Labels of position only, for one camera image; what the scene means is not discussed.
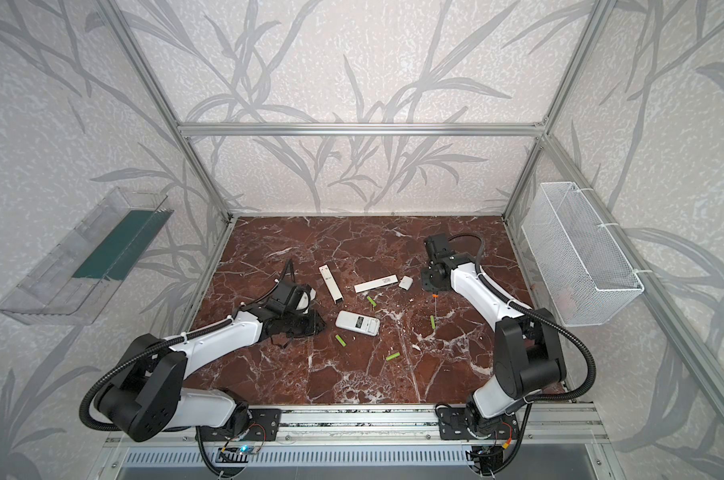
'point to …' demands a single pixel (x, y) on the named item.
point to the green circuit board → (243, 449)
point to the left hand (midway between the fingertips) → (328, 317)
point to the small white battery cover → (406, 283)
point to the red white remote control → (358, 323)
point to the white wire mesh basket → (583, 270)
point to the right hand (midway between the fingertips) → (433, 272)
